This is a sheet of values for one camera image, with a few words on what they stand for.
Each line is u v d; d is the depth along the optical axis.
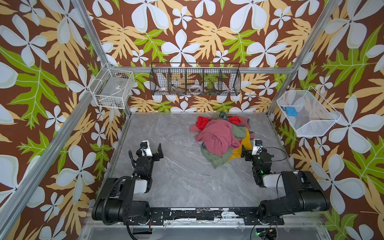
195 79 0.97
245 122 1.14
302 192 0.45
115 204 0.43
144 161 0.69
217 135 0.88
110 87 0.88
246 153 0.83
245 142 0.99
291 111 0.86
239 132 0.95
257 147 0.77
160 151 0.80
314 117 0.80
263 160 0.68
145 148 0.74
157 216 0.75
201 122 1.09
